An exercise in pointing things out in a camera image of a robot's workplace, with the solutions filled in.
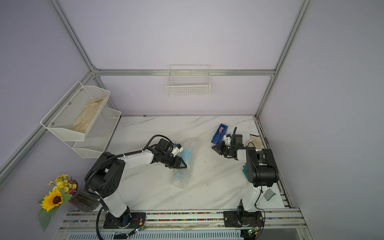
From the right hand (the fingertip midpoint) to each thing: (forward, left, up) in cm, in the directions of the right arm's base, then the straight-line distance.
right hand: (212, 149), depth 97 cm
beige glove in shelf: (+2, +70, +28) cm, 75 cm away
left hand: (-13, +19, +1) cm, 23 cm away
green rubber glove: (-15, -19, -3) cm, 24 cm away
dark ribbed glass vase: (-33, +66, +8) cm, 74 cm away
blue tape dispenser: (+12, -7, +2) cm, 14 cm away
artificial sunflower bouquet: (-31, +66, +22) cm, 76 cm away
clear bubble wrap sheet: (0, +13, +5) cm, 14 cm away
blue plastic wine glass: (-18, +20, +5) cm, 27 cm away
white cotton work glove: (+8, -31, -3) cm, 32 cm away
